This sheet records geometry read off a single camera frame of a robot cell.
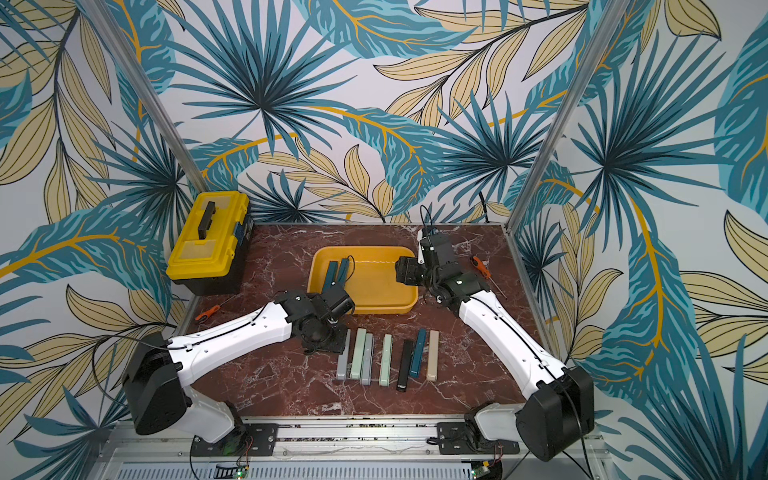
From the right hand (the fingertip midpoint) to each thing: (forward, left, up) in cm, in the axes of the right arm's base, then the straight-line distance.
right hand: (408, 264), depth 80 cm
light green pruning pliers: (-14, +14, -20) cm, 28 cm away
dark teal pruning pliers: (+11, +24, -20) cm, 34 cm away
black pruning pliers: (-22, +2, -22) cm, 31 cm away
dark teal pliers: (+11, +20, -18) cm, 29 cm away
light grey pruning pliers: (-19, +12, -21) cm, 31 cm away
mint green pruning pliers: (-22, +7, -21) cm, 31 cm away
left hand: (-18, +20, -12) cm, 30 cm away
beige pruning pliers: (-17, -7, -21) cm, 28 cm away
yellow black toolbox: (+8, +58, -5) cm, 58 cm away
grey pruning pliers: (-18, +19, -20) cm, 32 cm away
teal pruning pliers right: (-18, -2, -20) cm, 27 cm away
